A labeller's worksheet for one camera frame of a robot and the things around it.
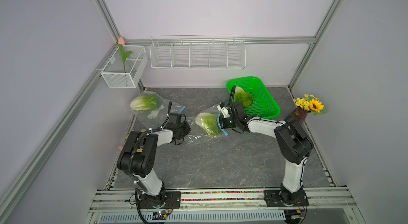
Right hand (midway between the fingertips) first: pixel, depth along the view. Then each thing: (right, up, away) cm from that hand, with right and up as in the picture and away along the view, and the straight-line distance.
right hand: (212, 123), depth 93 cm
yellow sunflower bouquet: (+48, +12, -14) cm, 52 cm away
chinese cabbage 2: (+19, +16, +10) cm, 27 cm away
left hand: (-13, -4, +4) cm, 14 cm away
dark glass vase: (+48, +4, -4) cm, 48 cm away
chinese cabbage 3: (-42, +12, +9) cm, 44 cm away
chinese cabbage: (-2, 0, -3) cm, 3 cm away
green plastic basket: (+35, +10, +15) cm, 40 cm away
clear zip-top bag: (-38, +1, +9) cm, 39 cm away
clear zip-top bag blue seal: (-9, -7, 0) cm, 11 cm away
